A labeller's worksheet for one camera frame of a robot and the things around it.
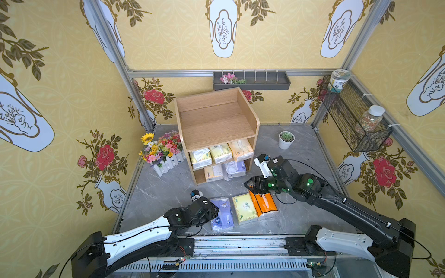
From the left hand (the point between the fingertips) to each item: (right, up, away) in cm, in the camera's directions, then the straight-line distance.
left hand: (212, 208), depth 82 cm
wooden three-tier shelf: (+3, +37, -6) cm, 38 cm away
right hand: (+17, +15, -9) cm, 25 cm away
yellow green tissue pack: (+15, +1, -2) cm, 15 cm away
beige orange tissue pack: (+14, +28, -1) cm, 31 cm away
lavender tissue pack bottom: (+12, +17, +8) cm, 22 cm away
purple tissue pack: (+6, -3, -6) cm, 9 cm away
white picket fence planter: (-27, +18, +10) cm, 34 cm away
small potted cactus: (+42, +33, +21) cm, 57 cm away
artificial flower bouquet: (-29, +27, +5) cm, 40 cm away
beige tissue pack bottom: (-2, +14, +8) cm, 16 cm away
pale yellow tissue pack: (+4, +27, -2) cm, 27 cm away
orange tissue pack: (+23, +4, -3) cm, 24 cm away
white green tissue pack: (-5, +25, -5) cm, 26 cm away
